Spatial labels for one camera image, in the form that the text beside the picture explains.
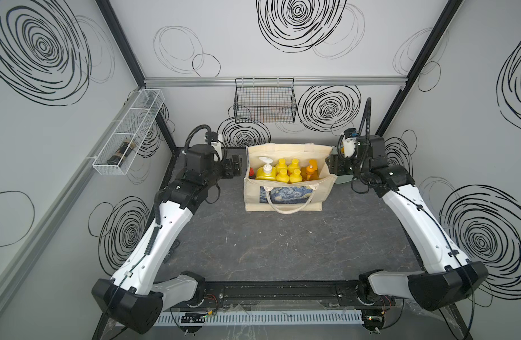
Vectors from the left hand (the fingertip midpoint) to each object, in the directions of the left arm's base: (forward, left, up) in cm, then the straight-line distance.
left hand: (232, 157), depth 72 cm
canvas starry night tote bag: (-2, -21, -21) cm, 30 cm away
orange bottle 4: (+2, -24, -13) cm, 27 cm away
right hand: (+2, -37, -1) cm, 37 cm away
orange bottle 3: (+1, -18, -12) cm, 22 cm away
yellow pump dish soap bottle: (+3, -12, -11) cm, 16 cm away
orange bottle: (+7, -18, -11) cm, 22 cm away
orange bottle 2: (+7, -23, -11) cm, 27 cm away
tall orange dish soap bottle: (+5, -29, -12) cm, 32 cm away
